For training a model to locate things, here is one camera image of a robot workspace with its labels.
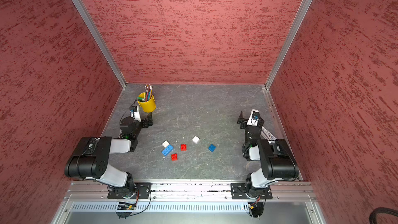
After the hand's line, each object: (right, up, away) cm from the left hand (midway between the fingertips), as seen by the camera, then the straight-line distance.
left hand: (144, 115), depth 94 cm
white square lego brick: (+15, -16, -6) cm, 22 cm away
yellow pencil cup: (0, +5, +7) cm, 8 cm away
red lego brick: (+25, -18, -6) cm, 32 cm away
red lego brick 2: (+21, -22, -11) cm, 32 cm away
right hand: (+64, +1, -4) cm, 64 cm away
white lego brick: (+32, -14, -3) cm, 36 cm away
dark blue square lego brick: (+42, -18, -6) cm, 46 cm away
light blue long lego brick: (+17, -19, -8) cm, 26 cm away
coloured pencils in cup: (+2, +16, +2) cm, 17 cm away
